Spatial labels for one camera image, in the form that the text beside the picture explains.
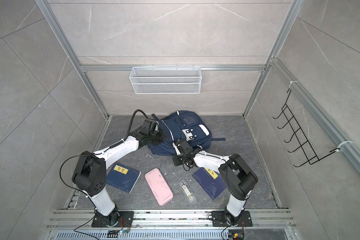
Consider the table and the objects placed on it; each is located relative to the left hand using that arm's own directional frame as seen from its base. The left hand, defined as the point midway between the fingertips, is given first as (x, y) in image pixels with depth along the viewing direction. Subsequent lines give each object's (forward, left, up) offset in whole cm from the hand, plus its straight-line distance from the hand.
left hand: (169, 132), depth 89 cm
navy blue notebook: (-21, +28, -14) cm, 38 cm away
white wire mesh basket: (+35, +1, +14) cm, 38 cm away
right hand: (-11, -3, -12) cm, 16 cm away
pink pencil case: (-28, +6, -14) cm, 31 cm away
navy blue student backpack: (+14, -8, -10) cm, 19 cm away
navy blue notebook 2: (-26, -24, -15) cm, 38 cm away
